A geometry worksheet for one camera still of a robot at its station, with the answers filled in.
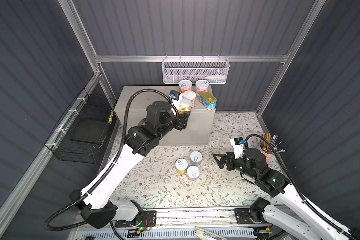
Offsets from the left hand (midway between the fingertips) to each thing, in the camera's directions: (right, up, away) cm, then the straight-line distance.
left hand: (182, 109), depth 63 cm
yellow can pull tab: (-1, -31, +24) cm, 39 cm away
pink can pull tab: (+6, -33, +20) cm, 39 cm away
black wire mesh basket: (-48, -12, +6) cm, 50 cm away
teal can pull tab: (+8, -26, +26) cm, 38 cm away
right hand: (+20, -22, +10) cm, 31 cm away
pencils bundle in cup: (+51, -20, +27) cm, 61 cm away
